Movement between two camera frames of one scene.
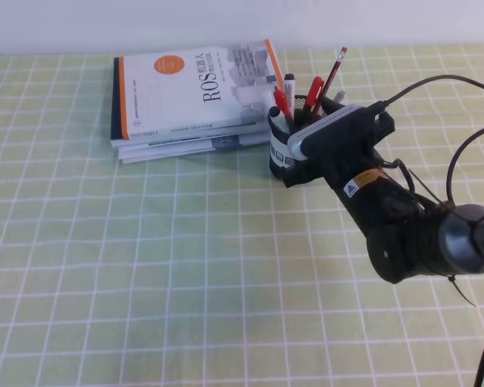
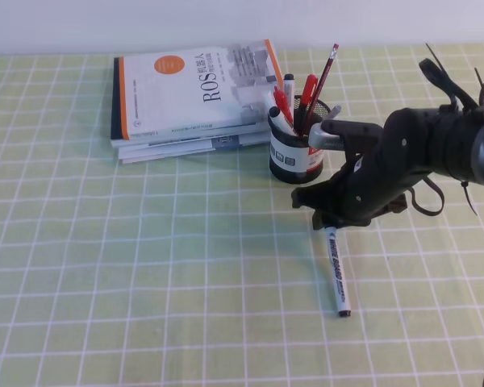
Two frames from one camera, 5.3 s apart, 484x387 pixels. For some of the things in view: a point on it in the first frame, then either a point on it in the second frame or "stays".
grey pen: [340, 96] -> [334, 112]
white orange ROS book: [194, 89] stays
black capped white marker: [289, 90] stays
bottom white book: [132, 154] stays
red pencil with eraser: [329, 81] -> [319, 88]
